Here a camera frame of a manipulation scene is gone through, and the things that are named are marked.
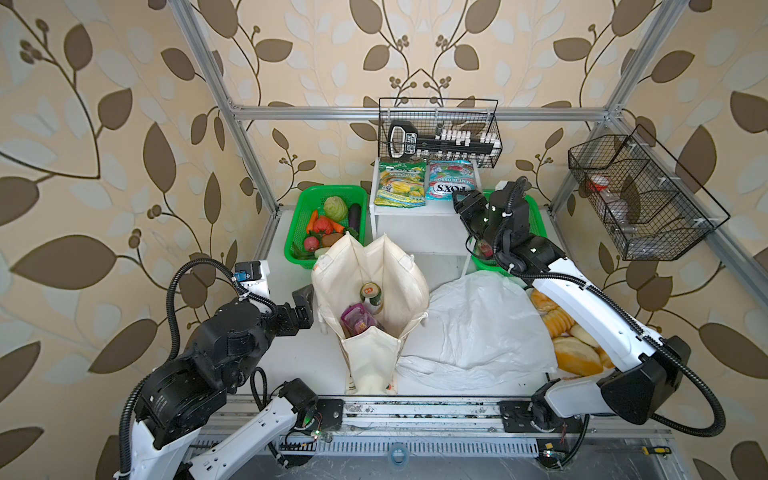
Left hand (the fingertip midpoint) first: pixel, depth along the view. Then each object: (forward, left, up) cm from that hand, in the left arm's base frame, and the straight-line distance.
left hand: (296, 289), depth 58 cm
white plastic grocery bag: (+6, -46, -33) cm, 57 cm away
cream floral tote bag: (-6, -14, -23) cm, 27 cm away
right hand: (+25, -34, +1) cm, 42 cm away
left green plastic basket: (+56, +15, -29) cm, 65 cm away
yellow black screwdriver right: (-21, -82, -34) cm, 91 cm away
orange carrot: (+48, +14, -33) cm, 60 cm away
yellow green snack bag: (+32, -20, 0) cm, 37 cm away
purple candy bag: (+3, -9, -21) cm, 23 cm away
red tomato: (+43, +8, -29) cm, 53 cm away
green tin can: (+12, -12, -25) cm, 31 cm away
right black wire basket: (+25, -82, 0) cm, 86 cm away
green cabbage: (+49, +4, -27) cm, 56 cm away
